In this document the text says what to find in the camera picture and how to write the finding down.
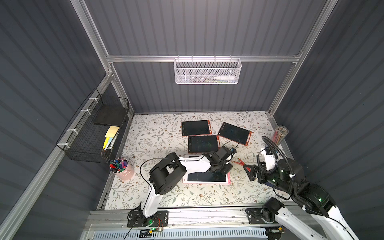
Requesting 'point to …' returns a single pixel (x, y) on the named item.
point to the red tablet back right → (234, 133)
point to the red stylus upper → (240, 162)
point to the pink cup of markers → (121, 169)
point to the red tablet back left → (196, 128)
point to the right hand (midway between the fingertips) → (254, 165)
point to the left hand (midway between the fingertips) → (232, 168)
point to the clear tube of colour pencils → (279, 133)
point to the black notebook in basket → (111, 115)
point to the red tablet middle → (203, 144)
